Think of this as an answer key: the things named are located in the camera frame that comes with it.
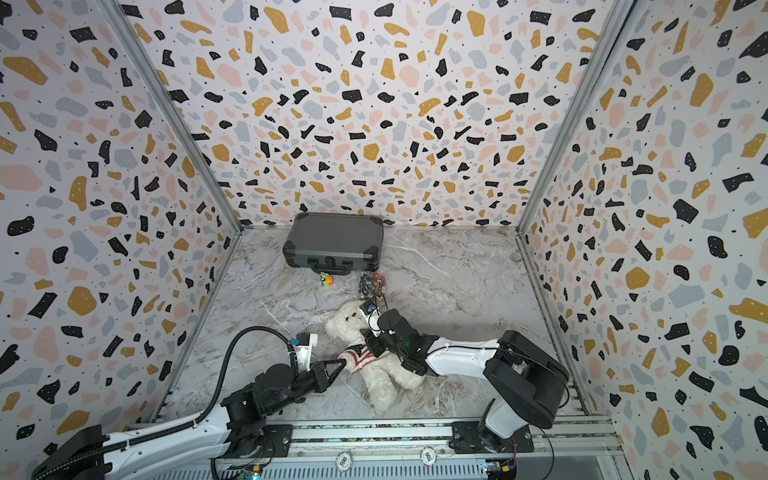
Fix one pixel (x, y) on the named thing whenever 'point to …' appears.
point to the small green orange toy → (326, 279)
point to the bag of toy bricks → (372, 286)
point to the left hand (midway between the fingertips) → (352, 362)
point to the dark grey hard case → (334, 243)
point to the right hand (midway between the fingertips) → (366, 321)
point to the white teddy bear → (387, 377)
